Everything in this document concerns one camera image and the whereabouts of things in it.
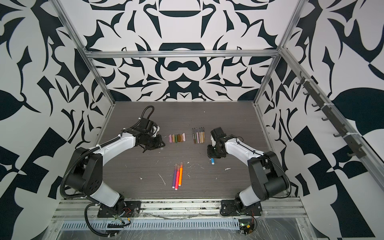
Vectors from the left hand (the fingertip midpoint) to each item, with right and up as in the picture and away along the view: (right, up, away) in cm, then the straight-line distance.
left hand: (165, 142), depth 89 cm
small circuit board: (+41, -37, -18) cm, 58 cm away
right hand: (+27, -7, +1) cm, 28 cm away
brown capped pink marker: (+19, +1, +10) cm, 22 cm away
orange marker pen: (+9, -18, -5) cm, 21 cm away
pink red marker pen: (+8, -21, -8) cm, 24 cm away
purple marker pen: (+6, -18, -5) cm, 20 cm away
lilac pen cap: (+1, +1, +10) cm, 10 cm away
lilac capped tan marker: (+24, +3, +13) cm, 27 cm away
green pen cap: (+5, +1, +10) cm, 12 cm away
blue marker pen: (+27, -10, -3) cm, 29 cm away
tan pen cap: (+9, 0, +10) cm, 13 cm away
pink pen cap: (+10, +2, +11) cm, 15 cm away
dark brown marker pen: (+17, +1, +10) cm, 20 cm away
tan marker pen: (+22, +3, +13) cm, 26 cm away
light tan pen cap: (+4, +1, +10) cm, 11 cm away
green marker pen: (+18, +1, +10) cm, 21 cm away
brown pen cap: (+7, +1, +10) cm, 13 cm away
